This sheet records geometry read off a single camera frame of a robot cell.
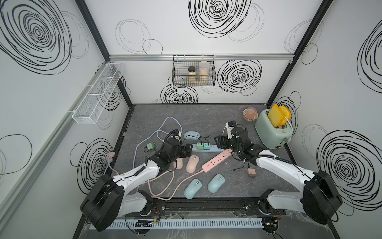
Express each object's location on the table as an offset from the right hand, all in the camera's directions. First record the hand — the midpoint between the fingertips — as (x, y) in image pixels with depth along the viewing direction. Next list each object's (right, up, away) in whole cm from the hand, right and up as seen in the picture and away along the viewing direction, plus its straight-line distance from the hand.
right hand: (219, 138), depth 83 cm
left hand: (-19, -5, +2) cm, 19 cm away
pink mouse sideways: (-16, -15, +3) cm, 22 cm away
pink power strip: (-8, -17, +2) cm, 19 cm away
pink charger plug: (+18, -19, -1) cm, 26 cm away
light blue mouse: (-15, -25, -5) cm, 29 cm away
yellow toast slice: (+34, +13, +1) cm, 37 cm away
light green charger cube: (-11, -6, +6) cm, 14 cm away
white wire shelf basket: (-66, +14, -12) cm, 69 cm away
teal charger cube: (-7, -6, +6) cm, 11 cm away
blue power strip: (-2, -8, +8) cm, 11 cm away
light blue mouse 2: (-3, -23, -4) cm, 23 cm away
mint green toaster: (+30, +1, +2) cm, 30 cm away
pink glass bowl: (+27, +14, +25) cm, 40 cm away
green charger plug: (-42, -6, +10) cm, 44 cm away
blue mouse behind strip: (-16, +1, +18) cm, 24 cm away
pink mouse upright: (-23, -16, +5) cm, 29 cm away
